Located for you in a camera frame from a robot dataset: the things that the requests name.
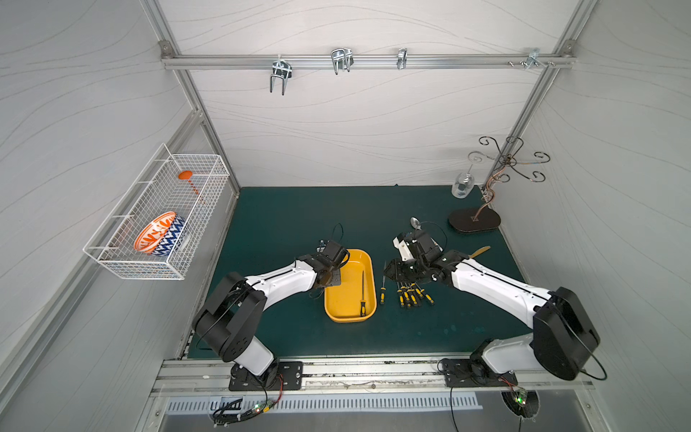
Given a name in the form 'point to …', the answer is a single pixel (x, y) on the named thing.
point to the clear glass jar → (462, 184)
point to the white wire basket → (161, 191)
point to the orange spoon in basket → (186, 175)
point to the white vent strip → (327, 403)
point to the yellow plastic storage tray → (354, 301)
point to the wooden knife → (479, 251)
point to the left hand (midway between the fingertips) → (331, 276)
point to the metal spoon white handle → (415, 223)
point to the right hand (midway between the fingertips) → (387, 271)
